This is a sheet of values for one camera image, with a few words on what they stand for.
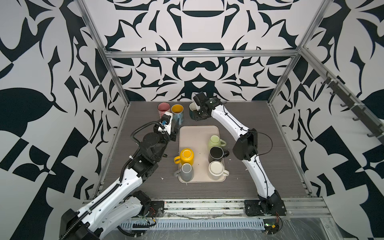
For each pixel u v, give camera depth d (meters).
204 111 0.71
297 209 0.76
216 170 0.80
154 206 0.75
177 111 1.04
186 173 0.77
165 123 0.56
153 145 0.50
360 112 0.55
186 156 0.83
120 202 0.48
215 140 0.88
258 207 0.74
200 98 0.77
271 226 0.71
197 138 0.99
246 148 0.61
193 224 0.71
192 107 0.96
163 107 1.05
